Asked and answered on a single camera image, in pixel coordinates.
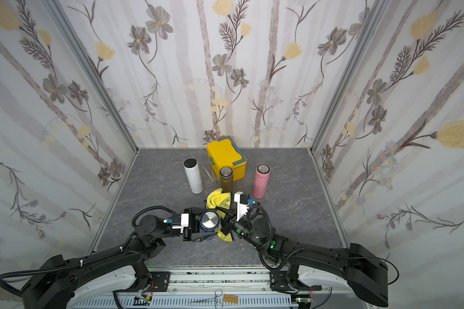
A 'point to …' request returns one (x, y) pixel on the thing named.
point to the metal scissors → (218, 293)
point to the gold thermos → (227, 181)
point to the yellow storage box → (225, 152)
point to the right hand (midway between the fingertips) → (215, 211)
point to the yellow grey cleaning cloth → (216, 199)
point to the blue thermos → (209, 220)
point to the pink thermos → (263, 171)
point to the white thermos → (192, 168)
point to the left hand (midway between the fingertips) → (215, 222)
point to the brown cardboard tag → (231, 299)
